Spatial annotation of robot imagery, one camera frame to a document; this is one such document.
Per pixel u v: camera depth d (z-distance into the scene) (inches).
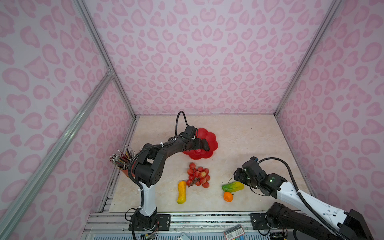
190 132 31.0
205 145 38.6
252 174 24.6
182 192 31.4
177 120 31.0
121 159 32.1
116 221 29.7
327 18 28.5
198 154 38.6
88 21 28.5
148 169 20.5
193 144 33.7
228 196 30.8
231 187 31.7
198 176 32.2
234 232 27.3
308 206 17.7
